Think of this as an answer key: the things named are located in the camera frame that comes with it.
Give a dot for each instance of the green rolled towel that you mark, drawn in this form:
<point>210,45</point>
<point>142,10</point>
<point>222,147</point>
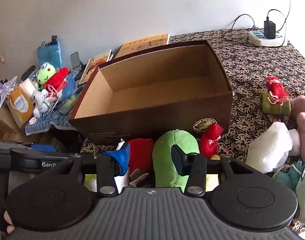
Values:
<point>273,107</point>

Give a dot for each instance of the green plush toy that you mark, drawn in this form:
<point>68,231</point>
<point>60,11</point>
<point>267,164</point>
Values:
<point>165,155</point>

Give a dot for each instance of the black charger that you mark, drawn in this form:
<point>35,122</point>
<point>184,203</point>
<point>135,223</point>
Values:
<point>270,30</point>

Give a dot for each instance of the green frog plush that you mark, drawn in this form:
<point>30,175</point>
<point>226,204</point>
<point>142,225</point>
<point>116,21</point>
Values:
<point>46,73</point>

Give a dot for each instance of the person's left hand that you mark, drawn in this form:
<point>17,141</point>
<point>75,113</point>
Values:
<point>9,227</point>

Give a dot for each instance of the brown cardboard box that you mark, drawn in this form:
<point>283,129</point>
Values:
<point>167,115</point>

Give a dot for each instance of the blue pouch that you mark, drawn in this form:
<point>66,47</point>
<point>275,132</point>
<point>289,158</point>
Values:
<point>50,55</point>

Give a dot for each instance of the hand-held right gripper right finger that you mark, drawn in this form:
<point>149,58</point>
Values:
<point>178,161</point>

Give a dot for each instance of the small white plush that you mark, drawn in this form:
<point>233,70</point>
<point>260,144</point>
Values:
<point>40,102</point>

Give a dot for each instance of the brown floral tablecloth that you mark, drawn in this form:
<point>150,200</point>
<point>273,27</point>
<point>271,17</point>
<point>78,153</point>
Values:
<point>255,62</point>

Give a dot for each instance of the yellow book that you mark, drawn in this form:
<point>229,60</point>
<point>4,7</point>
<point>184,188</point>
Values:
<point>142,43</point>

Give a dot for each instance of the red plush toy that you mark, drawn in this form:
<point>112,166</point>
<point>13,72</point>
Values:
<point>56,78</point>

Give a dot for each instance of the teal fuzzy cloth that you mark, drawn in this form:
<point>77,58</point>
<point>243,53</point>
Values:
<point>288,177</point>

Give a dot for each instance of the white plush toy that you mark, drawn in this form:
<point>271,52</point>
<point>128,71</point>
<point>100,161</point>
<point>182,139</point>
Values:
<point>267,147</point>

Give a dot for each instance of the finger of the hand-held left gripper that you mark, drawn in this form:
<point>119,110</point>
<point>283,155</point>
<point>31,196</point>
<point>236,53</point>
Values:
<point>32,161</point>

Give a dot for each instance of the red cloth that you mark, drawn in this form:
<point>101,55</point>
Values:
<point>141,152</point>

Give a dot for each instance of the blue glasses case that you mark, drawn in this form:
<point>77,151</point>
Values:
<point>68,88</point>

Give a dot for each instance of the cartoon cover book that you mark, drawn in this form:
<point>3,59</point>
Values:
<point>95,66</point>

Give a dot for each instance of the white power strip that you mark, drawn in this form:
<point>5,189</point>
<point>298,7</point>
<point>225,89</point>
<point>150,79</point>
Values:
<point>257,38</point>

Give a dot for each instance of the red knitted pouch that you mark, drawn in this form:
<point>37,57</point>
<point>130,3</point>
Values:
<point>211,140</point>

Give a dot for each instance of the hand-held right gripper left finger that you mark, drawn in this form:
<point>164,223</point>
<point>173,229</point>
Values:
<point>107,170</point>

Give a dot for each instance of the blue checked cloth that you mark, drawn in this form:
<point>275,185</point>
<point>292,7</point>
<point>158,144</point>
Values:
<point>50,121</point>

